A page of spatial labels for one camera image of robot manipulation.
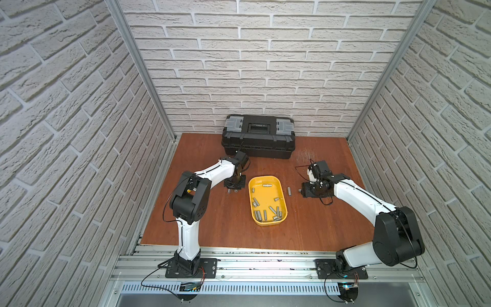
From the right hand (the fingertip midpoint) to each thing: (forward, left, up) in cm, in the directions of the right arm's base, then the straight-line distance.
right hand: (310, 191), depth 90 cm
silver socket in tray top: (+7, +20, -5) cm, 21 cm away
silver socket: (+4, +9, -5) cm, 11 cm away
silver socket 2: (+5, +40, -4) cm, 40 cm away
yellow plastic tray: (-1, +20, -5) cm, 21 cm away
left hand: (+8, +34, -3) cm, 35 cm away
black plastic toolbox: (+28, +23, +11) cm, 38 cm away
